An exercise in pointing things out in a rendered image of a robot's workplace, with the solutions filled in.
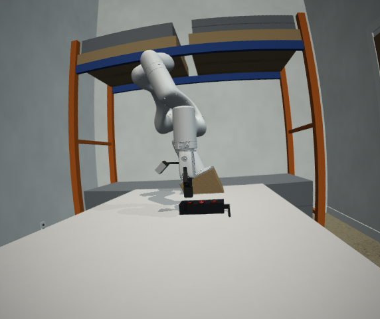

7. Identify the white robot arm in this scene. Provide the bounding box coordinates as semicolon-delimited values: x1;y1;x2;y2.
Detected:
132;50;211;175

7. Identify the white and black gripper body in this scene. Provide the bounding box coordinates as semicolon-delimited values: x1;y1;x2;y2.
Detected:
176;150;196;179

